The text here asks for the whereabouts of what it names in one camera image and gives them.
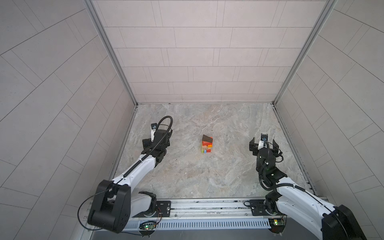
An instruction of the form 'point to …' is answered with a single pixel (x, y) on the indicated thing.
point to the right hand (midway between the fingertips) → (261, 138)
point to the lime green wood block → (202, 151)
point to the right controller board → (277, 225)
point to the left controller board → (147, 225)
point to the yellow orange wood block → (210, 146)
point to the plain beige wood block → (204, 148)
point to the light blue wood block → (205, 151)
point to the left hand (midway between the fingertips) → (159, 135)
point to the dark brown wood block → (207, 139)
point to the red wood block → (208, 150)
